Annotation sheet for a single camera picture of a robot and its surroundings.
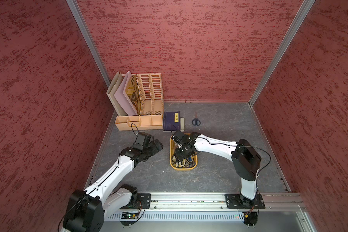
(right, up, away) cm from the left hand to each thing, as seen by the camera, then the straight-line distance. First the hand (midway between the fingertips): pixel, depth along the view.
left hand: (157, 151), depth 84 cm
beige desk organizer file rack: (-10, +30, +34) cm, 46 cm away
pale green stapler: (+16, +15, +20) cm, 29 cm away
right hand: (+15, -5, +3) cm, 16 cm away
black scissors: (+19, -7, 0) cm, 20 cm away
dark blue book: (+8, +17, +23) cm, 30 cm away
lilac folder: (-23, +32, +4) cm, 39 cm away
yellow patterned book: (-19, +37, +17) cm, 45 cm away
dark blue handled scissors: (+27, +17, +25) cm, 40 cm away
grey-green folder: (-29, +38, +3) cm, 48 cm away
